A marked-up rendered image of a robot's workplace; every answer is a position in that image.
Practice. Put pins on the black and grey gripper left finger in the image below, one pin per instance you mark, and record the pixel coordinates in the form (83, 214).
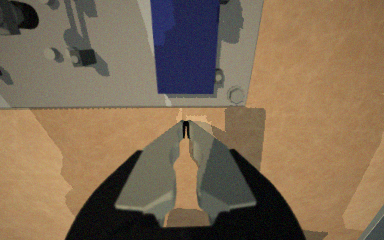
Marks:
(144, 183)

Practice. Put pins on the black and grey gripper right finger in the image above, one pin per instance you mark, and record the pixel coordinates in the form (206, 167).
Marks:
(226, 181)

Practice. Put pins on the toggle clamp with red handle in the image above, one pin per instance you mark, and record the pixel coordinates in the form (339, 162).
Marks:
(16, 15)

